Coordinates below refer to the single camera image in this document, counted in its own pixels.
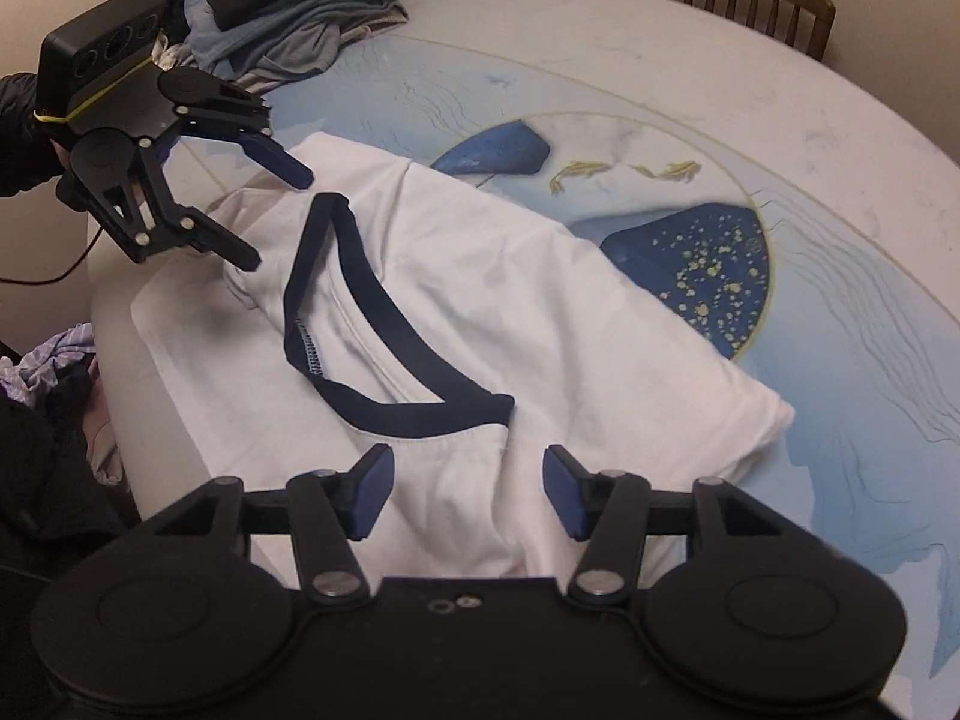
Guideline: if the black cable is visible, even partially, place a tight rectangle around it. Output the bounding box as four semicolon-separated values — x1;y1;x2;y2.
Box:
0;219;107;288

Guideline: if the beige garment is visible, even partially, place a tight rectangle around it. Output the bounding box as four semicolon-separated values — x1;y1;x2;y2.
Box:
340;5;409;46

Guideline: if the white t-shirt navy collar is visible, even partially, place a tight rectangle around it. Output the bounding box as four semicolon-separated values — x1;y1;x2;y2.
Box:
132;133;794;580

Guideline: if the striped purple cloth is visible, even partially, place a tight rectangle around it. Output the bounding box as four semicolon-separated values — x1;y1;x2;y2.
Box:
0;322;96;408

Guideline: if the blue-grey folded garment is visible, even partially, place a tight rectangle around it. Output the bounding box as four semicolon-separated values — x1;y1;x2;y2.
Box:
184;0;402;78

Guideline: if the person's left hand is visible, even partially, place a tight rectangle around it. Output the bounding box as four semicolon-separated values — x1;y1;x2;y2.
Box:
0;73;68;199

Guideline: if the black camera box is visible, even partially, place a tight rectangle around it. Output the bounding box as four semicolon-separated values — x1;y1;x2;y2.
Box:
36;0;166;119

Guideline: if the blue patterned table mat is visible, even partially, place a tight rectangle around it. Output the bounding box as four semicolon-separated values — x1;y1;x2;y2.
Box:
268;37;958;718

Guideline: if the grey ribbed garment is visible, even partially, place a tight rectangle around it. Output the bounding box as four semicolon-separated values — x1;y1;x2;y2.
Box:
218;18;350;93

